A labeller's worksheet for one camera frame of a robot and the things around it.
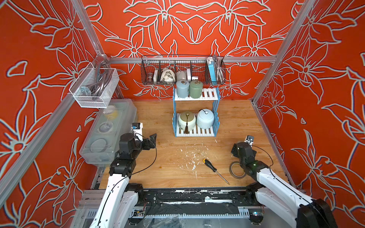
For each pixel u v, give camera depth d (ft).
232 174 2.65
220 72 2.72
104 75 2.31
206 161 2.78
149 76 3.03
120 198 1.58
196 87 2.60
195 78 3.20
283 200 1.58
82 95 2.33
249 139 2.39
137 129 2.10
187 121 3.02
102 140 2.59
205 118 3.10
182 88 2.61
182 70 3.17
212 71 2.80
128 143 1.75
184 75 3.09
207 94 2.82
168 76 2.98
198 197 2.44
